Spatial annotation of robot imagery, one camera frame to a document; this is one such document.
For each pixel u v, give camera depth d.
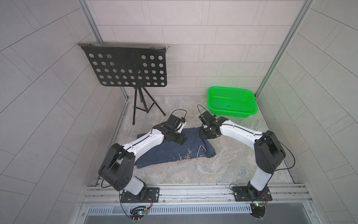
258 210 0.69
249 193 0.64
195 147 0.87
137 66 0.72
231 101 1.12
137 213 0.64
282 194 0.72
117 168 0.42
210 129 0.64
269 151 0.45
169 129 0.65
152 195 0.71
